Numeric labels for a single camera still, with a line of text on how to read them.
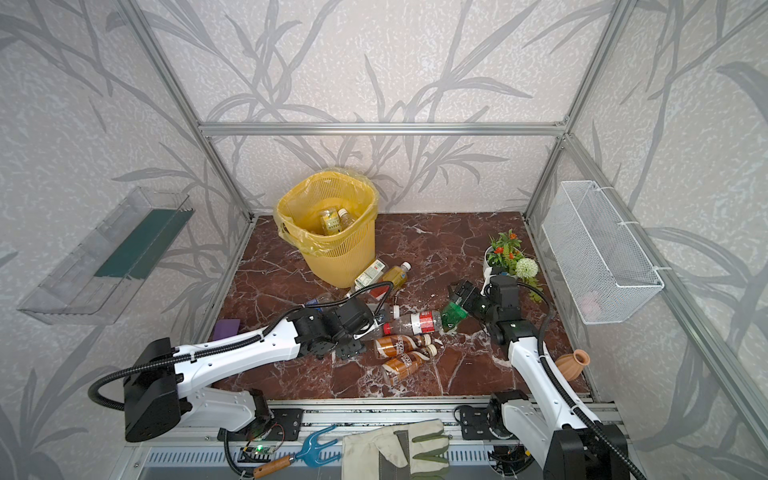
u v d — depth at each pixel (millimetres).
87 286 626
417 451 700
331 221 987
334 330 599
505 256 869
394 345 813
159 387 395
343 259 833
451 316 887
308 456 696
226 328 894
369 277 963
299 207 896
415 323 845
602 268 625
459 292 751
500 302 624
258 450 707
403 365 788
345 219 1010
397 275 964
